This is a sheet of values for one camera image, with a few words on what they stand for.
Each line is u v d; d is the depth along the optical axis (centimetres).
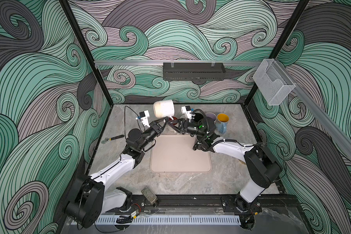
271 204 74
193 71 96
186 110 72
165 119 71
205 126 61
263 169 45
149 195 73
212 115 100
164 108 70
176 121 71
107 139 98
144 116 68
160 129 67
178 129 68
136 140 57
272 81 80
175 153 90
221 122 96
